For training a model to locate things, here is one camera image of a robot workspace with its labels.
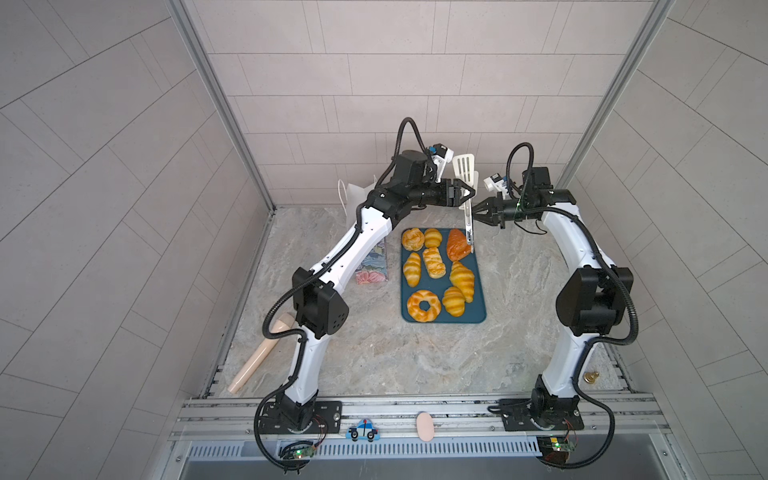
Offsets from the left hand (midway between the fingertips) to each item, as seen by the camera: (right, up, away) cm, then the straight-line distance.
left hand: (476, 187), depth 72 cm
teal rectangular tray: (-6, -27, +22) cm, 36 cm away
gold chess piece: (+30, -48, +4) cm, 57 cm away
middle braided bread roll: (-7, -22, +22) cm, 32 cm away
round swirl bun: (-14, -14, +30) cm, 36 cm away
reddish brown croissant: (+1, -16, +28) cm, 33 cm away
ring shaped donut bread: (-14, -34, +15) cm, 40 cm away
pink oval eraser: (-13, -57, -2) cm, 58 cm away
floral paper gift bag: (-26, -22, +20) cm, 40 cm away
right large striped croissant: (+1, -26, +20) cm, 33 cm away
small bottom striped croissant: (-2, -32, +17) cm, 36 cm away
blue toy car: (-27, -57, -4) cm, 63 cm away
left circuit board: (-41, -59, -7) cm, 72 cm away
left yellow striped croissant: (-14, -23, +24) cm, 36 cm away
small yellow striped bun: (-7, -13, +30) cm, 34 cm away
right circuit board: (+17, -61, -4) cm, 63 cm away
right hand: (+1, -6, +7) cm, 9 cm away
